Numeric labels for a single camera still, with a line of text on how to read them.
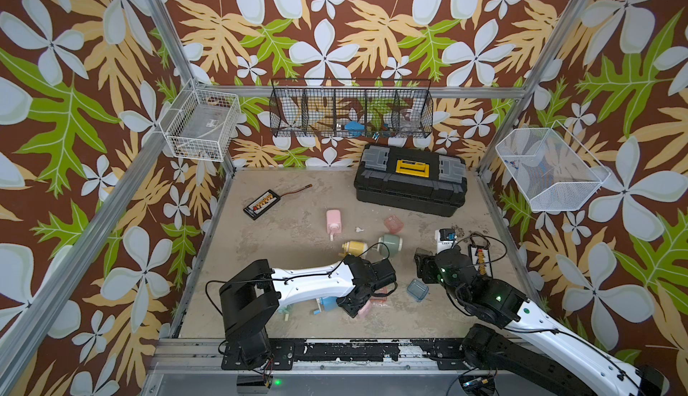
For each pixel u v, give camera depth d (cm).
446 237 64
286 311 79
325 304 77
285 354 74
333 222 95
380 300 84
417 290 86
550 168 83
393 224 102
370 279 62
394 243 89
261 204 107
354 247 88
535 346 48
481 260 91
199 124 87
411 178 94
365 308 75
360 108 97
